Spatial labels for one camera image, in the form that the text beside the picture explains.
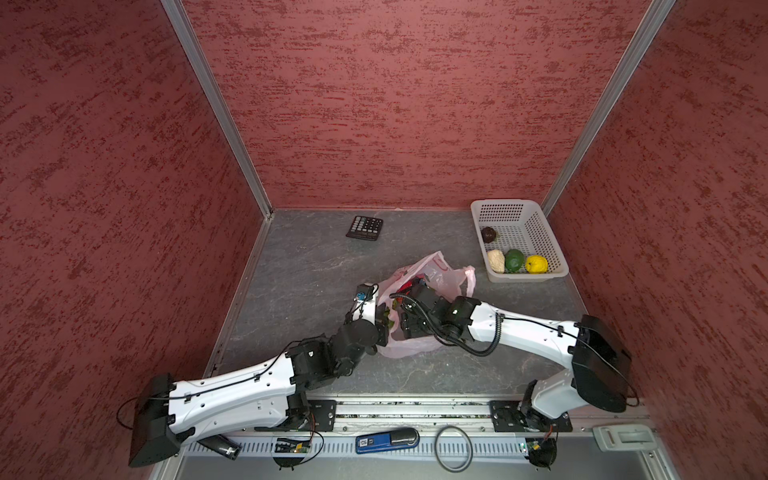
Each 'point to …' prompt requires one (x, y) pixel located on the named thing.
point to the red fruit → (407, 286)
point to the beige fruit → (497, 260)
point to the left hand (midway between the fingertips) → (384, 311)
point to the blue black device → (388, 440)
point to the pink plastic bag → (437, 274)
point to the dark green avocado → (514, 260)
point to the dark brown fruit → (488, 234)
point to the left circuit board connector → (289, 452)
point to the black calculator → (366, 228)
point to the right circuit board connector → (541, 451)
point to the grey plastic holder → (626, 437)
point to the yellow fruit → (537, 264)
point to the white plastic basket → (521, 225)
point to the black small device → (222, 446)
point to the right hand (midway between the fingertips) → (412, 330)
